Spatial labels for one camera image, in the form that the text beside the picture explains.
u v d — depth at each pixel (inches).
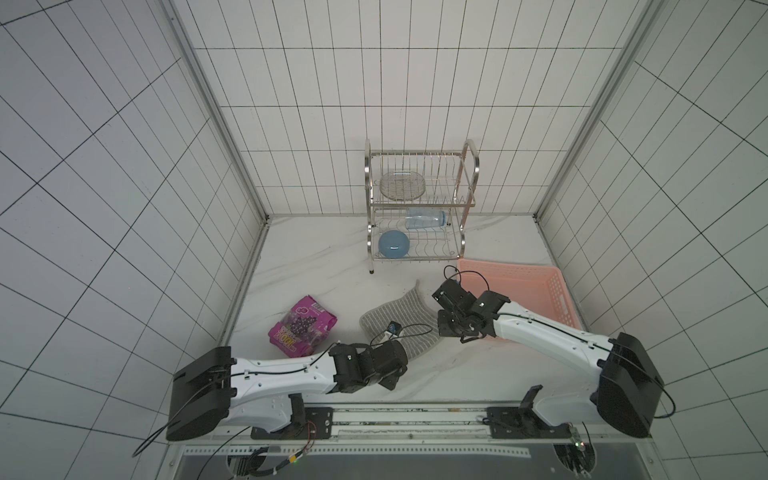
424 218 43.9
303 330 33.3
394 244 39.7
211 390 16.0
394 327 27.9
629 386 16.0
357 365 22.4
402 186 36.1
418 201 33.6
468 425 29.2
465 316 22.9
